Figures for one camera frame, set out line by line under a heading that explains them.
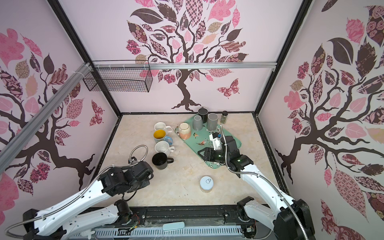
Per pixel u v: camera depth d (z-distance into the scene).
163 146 0.95
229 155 0.60
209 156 0.67
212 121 1.03
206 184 0.79
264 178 0.48
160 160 0.91
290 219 0.38
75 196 0.44
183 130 0.98
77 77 0.79
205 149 0.70
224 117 1.08
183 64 0.93
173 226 0.68
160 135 0.98
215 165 0.92
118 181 0.48
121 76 0.95
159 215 0.75
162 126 1.04
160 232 0.70
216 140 0.72
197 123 1.05
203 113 1.08
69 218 0.42
